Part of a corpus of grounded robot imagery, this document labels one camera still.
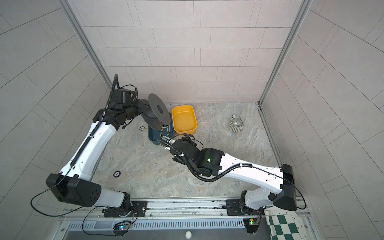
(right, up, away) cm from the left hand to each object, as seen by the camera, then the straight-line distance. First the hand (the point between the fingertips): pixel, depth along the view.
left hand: (148, 102), depth 76 cm
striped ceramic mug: (+52, -13, +26) cm, 59 cm away
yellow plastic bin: (+15, -10, +31) cm, 36 cm away
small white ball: (+22, -54, -17) cm, 61 cm away
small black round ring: (-19, -39, +6) cm, 44 cm away
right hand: (+16, -20, -9) cm, 27 cm away
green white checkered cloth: (+64, -57, -9) cm, 86 cm away
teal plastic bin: (+4, -17, +23) cm, 29 cm away
